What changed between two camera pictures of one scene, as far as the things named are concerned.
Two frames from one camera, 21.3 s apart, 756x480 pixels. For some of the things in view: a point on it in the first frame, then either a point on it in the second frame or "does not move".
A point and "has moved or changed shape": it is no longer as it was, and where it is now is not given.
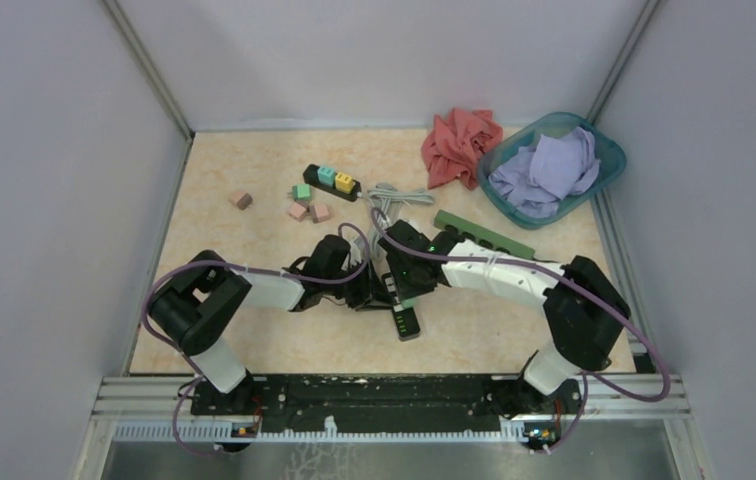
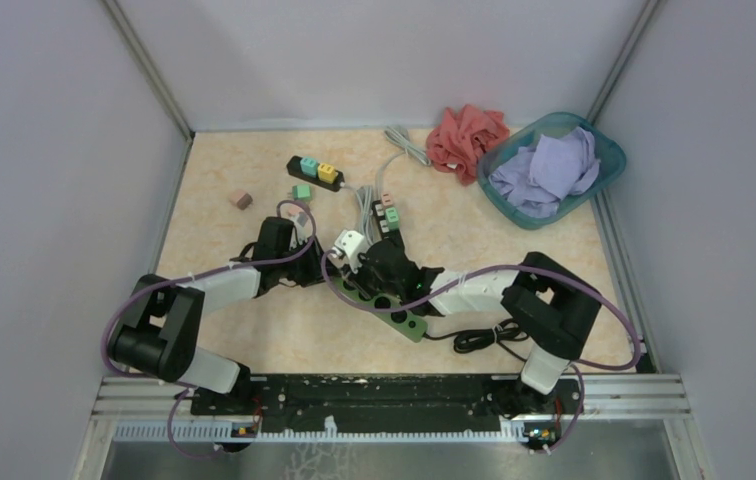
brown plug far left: x=241 y=199 does not move
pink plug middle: x=297 y=211 does not move
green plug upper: x=301 y=192 does not move
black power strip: x=312 y=178 has moved or changed shape
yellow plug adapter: x=344 y=183 -> x=327 y=173
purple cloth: x=535 y=178 does not move
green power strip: x=474 y=232 -> x=405 y=321
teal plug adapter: x=326 y=175 -> x=309 y=166
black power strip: x=406 y=321 has moved or changed shape
